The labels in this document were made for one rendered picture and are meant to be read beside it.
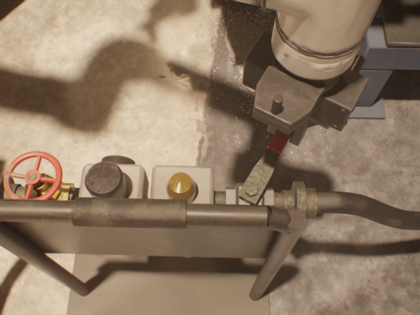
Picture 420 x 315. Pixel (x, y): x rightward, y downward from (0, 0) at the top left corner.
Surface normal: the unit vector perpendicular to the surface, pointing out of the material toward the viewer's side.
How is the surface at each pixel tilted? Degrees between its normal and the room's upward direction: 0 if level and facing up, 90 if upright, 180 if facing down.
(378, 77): 90
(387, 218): 60
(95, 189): 0
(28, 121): 0
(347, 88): 0
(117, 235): 90
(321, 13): 90
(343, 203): 16
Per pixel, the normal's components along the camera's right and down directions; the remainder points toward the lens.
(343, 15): -0.04, 0.91
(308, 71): -0.32, 0.86
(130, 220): -0.02, 0.46
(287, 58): -0.73, 0.62
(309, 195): 0.00, -0.55
